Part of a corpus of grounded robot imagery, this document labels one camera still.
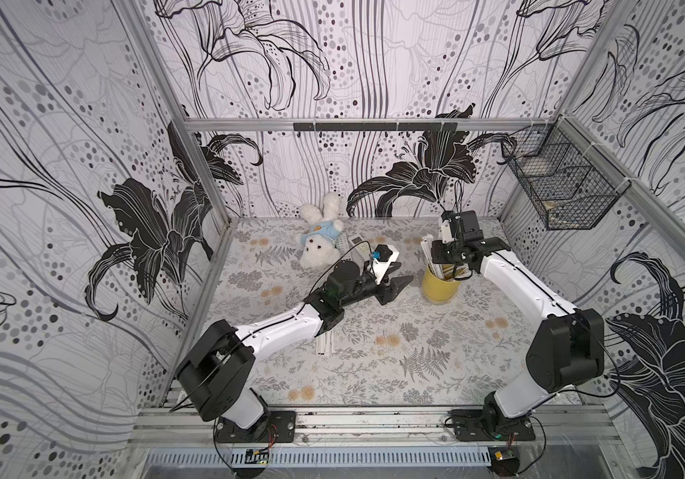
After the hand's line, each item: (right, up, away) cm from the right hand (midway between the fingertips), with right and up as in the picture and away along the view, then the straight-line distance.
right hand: (440, 246), depth 89 cm
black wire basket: (+38, +21, -1) cm, 44 cm away
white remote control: (-30, 0, +18) cm, 35 cm away
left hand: (-13, -8, -14) cm, 20 cm away
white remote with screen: (-25, +3, +22) cm, 34 cm away
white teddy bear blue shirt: (-38, -1, +9) cm, 39 cm away
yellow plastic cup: (+1, -14, +4) cm, 15 cm away
